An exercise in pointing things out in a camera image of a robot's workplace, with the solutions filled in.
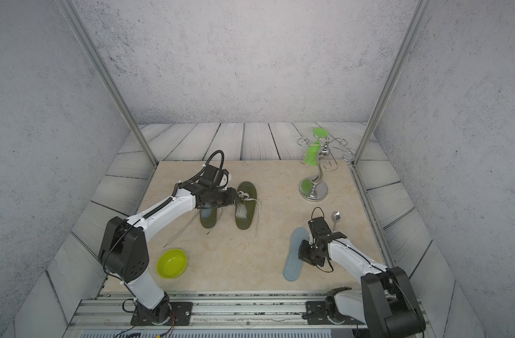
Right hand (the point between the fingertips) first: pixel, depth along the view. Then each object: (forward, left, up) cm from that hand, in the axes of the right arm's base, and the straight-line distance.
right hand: (302, 256), depth 86 cm
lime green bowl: (-5, +50, +4) cm, 51 cm away
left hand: (+18, +24, +14) cm, 33 cm away
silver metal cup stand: (+34, -10, 0) cm, 36 cm away
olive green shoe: (+16, +40, +4) cm, 44 cm away
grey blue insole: (-4, +4, -1) cm, 6 cm away
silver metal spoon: (+18, -17, 0) cm, 25 cm away
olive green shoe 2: (+22, +24, +5) cm, 33 cm away
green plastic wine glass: (+43, -8, +19) cm, 47 cm away
